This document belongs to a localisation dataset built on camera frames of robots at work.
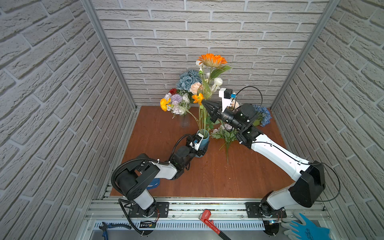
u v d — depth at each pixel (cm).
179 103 81
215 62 49
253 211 73
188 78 81
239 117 53
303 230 68
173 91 92
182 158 66
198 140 69
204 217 71
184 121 106
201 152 75
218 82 70
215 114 57
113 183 45
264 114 106
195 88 79
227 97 55
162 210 73
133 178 46
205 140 78
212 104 59
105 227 68
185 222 71
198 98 66
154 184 80
